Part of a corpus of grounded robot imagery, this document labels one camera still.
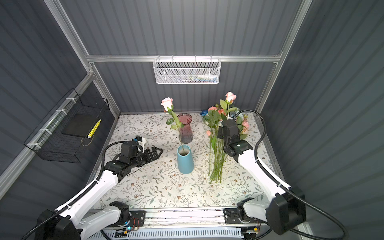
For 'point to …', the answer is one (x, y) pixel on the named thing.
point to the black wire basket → (48, 143)
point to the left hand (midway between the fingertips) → (157, 153)
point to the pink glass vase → (186, 131)
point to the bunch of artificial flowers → (213, 118)
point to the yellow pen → (94, 129)
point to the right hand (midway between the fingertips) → (227, 126)
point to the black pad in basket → (82, 124)
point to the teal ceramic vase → (185, 159)
